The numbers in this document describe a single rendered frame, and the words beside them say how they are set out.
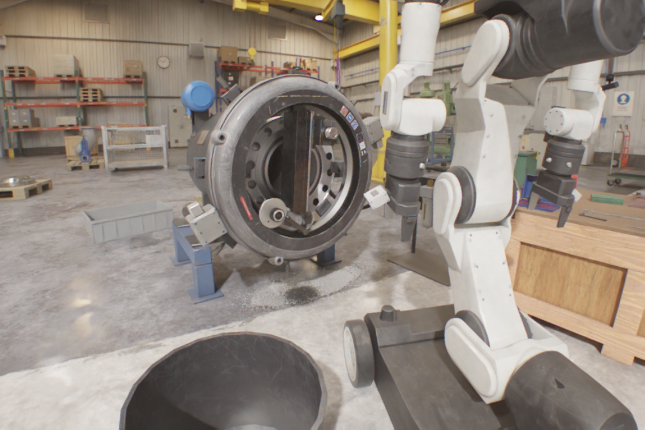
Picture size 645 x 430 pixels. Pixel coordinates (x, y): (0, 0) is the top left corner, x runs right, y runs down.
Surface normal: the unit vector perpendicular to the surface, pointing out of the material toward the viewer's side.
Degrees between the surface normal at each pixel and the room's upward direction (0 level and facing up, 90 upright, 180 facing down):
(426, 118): 102
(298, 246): 90
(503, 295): 60
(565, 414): 54
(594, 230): 90
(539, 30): 113
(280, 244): 90
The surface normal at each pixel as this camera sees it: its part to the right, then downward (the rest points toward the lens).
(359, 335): 0.04, -0.82
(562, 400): -0.67, -0.69
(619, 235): -0.81, 0.11
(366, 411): 0.00, -0.98
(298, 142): 0.59, 0.15
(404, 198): 0.15, 0.37
